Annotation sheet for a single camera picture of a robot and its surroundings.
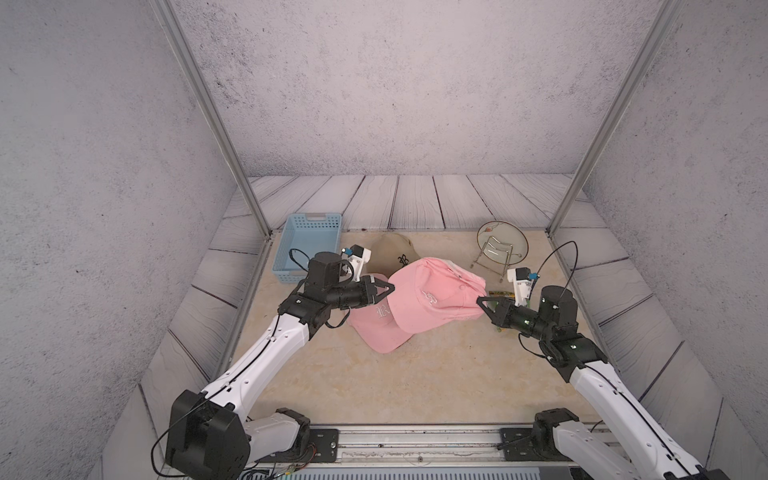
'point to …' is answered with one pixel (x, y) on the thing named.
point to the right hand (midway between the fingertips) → (482, 300)
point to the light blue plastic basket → (309, 233)
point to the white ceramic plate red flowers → (506, 233)
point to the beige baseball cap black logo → (390, 252)
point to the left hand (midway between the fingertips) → (396, 290)
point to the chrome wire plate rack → (495, 257)
